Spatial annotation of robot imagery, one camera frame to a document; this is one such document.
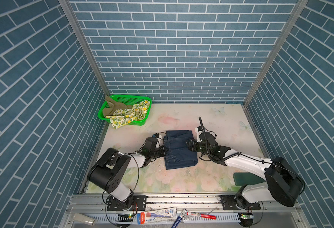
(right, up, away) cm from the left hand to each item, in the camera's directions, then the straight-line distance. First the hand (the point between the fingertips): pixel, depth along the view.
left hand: (171, 150), depth 91 cm
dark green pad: (+41, -14, -9) cm, 45 cm away
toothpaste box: (-7, -27, -22) cm, 35 cm away
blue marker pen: (+4, -27, -23) cm, 36 cm away
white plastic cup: (-41, -26, -25) cm, 55 cm away
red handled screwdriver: (+16, -27, -22) cm, 38 cm away
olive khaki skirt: (-47, +31, +19) cm, 59 cm away
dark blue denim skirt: (+4, -2, -3) cm, 5 cm away
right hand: (+11, +6, -5) cm, 14 cm away
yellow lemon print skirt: (-35, +22, +7) cm, 42 cm away
